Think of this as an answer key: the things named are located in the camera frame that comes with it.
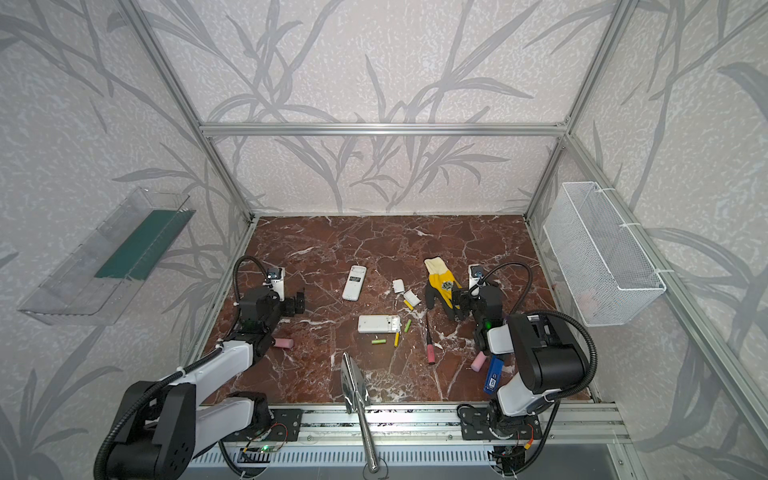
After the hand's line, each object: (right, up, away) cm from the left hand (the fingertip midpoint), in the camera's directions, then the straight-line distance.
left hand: (291, 277), depth 89 cm
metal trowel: (+21, -30, -11) cm, 38 cm away
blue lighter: (+58, -25, -11) cm, 64 cm away
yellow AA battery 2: (+32, -18, -1) cm, 37 cm away
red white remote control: (+17, -3, +10) cm, 20 cm away
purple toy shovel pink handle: (0, -18, -6) cm, 19 cm away
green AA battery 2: (+35, -15, +2) cm, 38 cm away
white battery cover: (+32, -4, +10) cm, 34 cm away
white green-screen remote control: (+26, -15, +2) cm, 30 cm away
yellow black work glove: (+46, -3, +8) cm, 47 cm away
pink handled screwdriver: (+42, -20, -3) cm, 46 cm away
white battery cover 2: (+37, -8, +8) cm, 38 cm away
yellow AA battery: (+36, -10, +5) cm, 37 cm away
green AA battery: (+27, -19, -1) cm, 33 cm away
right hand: (+56, +1, +6) cm, 56 cm away
